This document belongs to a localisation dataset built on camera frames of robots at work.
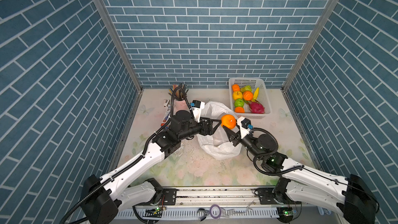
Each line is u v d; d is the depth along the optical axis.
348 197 0.41
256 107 1.01
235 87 1.15
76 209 0.36
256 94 1.13
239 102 1.05
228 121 0.69
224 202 0.73
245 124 0.58
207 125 0.61
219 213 0.69
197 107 0.63
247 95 1.09
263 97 1.12
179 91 0.99
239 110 1.04
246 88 1.15
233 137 0.63
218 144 0.86
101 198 0.38
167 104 1.08
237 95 1.08
